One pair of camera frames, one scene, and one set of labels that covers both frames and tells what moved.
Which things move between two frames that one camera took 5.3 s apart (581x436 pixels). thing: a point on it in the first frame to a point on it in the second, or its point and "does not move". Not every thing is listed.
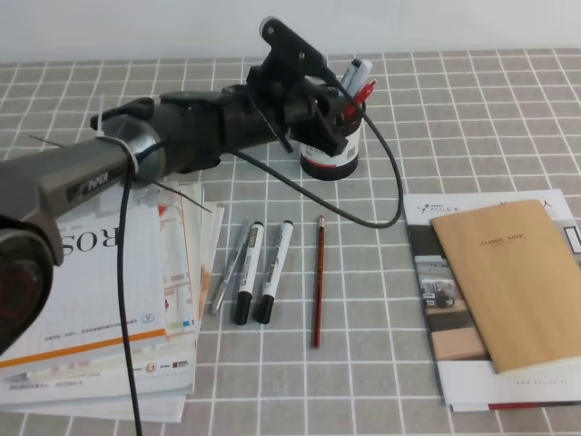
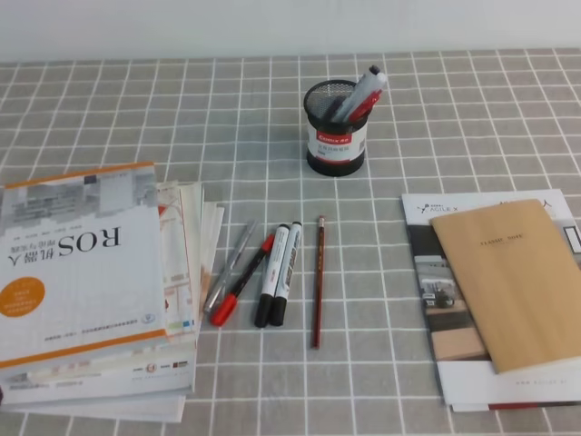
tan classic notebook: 520,284 does not move
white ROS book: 83,312 does not move
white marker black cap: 250,274 to 270,288
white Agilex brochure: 468,378 does not move
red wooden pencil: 319,283 does not move
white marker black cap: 275,273 to 286,275
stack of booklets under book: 95,385 does not move
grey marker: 357,74 to 366,86
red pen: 353,108 to 363,110
